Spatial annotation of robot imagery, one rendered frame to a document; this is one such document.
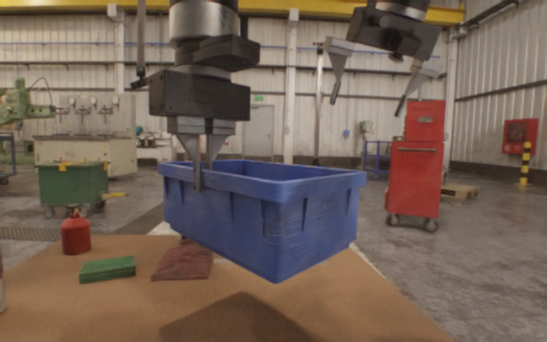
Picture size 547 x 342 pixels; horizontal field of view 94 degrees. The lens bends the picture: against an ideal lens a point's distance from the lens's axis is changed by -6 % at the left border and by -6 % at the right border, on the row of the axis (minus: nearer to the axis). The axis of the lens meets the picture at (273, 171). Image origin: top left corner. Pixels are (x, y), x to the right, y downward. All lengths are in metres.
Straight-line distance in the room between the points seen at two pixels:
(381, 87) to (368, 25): 10.79
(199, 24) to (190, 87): 0.07
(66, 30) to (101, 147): 7.68
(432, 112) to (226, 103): 2.61
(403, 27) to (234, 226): 0.37
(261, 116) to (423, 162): 7.86
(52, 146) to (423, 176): 6.38
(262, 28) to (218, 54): 10.59
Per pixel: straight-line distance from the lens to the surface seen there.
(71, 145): 6.44
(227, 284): 0.72
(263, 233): 0.31
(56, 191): 3.37
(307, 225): 0.33
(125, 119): 6.44
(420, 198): 2.92
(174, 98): 0.34
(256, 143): 10.07
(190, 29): 0.37
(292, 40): 10.44
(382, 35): 0.47
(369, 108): 11.00
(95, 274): 0.80
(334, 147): 10.51
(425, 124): 2.88
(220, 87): 0.38
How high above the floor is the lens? 0.81
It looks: 6 degrees down
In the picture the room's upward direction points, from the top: 2 degrees clockwise
